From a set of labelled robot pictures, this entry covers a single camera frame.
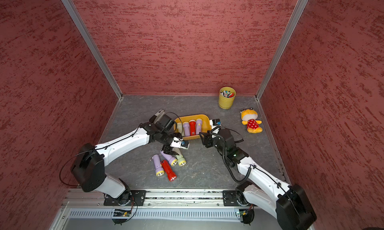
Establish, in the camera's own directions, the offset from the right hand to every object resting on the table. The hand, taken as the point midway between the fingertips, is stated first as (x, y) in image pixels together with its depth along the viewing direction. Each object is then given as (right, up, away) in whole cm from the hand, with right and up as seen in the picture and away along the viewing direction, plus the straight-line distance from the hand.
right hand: (203, 135), depth 81 cm
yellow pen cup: (+18, +23, +22) cm, 36 cm away
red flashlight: (-18, -21, -2) cm, 28 cm away
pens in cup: (+19, +26, +26) cm, 41 cm away
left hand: (-14, -7, +1) cm, 16 cm away
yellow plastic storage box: (+3, +3, +19) cm, 20 cm away
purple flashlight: (-11, +3, +16) cm, 20 cm away
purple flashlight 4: (-17, -15, +2) cm, 23 cm away
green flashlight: (-12, -15, +2) cm, 20 cm away
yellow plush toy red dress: (+33, +9, +20) cm, 39 cm away
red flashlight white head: (-6, +2, +18) cm, 20 cm away
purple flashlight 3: (-24, -19, -1) cm, 31 cm away
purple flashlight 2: (-2, +5, +19) cm, 19 cm away
